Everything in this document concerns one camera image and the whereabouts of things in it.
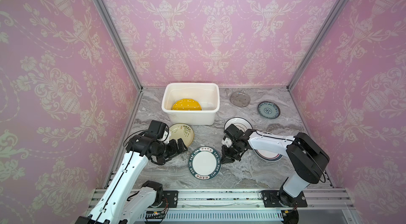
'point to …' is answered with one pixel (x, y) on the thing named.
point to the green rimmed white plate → (204, 163)
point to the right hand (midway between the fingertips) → (220, 162)
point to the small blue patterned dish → (268, 110)
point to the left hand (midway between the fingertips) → (181, 153)
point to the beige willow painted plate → (181, 130)
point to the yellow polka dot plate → (186, 104)
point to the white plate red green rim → (267, 156)
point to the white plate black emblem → (240, 123)
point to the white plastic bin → (207, 94)
